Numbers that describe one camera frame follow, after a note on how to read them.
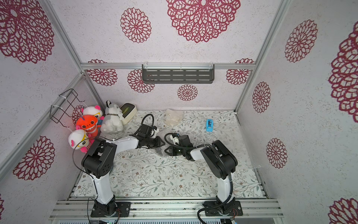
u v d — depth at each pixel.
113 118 1.01
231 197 0.61
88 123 0.89
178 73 0.97
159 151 0.94
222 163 0.47
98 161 0.51
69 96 0.81
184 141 0.78
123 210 0.73
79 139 0.79
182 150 0.82
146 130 0.80
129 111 1.13
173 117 1.10
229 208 0.63
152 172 0.87
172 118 1.10
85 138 0.82
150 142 0.84
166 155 0.92
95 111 0.95
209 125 1.07
